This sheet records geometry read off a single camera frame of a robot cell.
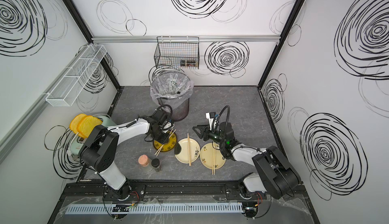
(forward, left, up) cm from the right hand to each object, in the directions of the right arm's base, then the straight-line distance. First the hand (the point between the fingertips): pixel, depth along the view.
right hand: (195, 128), depth 81 cm
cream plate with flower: (-7, +9, -15) cm, 18 cm away
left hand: (-1, +18, -14) cm, 23 cm away
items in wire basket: (+34, +4, +18) cm, 39 cm away
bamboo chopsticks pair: (-11, -10, -12) cm, 20 cm away
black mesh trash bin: (+13, +10, +2) cm, 16 cm away
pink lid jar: (-17, +24, -4) cm, 30 cm away
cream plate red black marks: (-10, -6, -14) cm, 18 cm away
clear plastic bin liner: (+27, +16, +3) cm, 32 cm away
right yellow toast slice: (-3, +54, +7) cm, 55 cm away
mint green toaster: (-10, +59, +1) cm, 60 cm away
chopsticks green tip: (-7, +4, -13) cm, 15 cm away
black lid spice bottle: (-17, +19, -5) cm, 26 cm away
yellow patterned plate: (-5, +17, -13) cm, 22 cm away
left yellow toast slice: (-3, +60, +9) cm, 61 cm away
